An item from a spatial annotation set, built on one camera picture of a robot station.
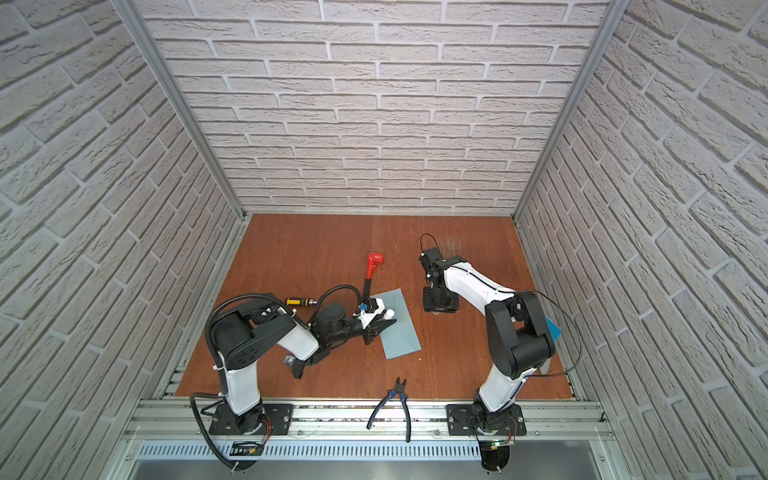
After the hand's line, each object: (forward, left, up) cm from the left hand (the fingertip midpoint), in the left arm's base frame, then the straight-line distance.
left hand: (394, 314), depth 84 cm
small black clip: (-11, +28, -7) cm, 31 cm away
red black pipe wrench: (+22, +7, -6) cm, 24 cm away
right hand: (+4, -14, -3) cm, 14 cm away
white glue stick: (-1, +2, +3) cm, 4 cm away
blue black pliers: (-19, 0, -6) cm, 20 cm away
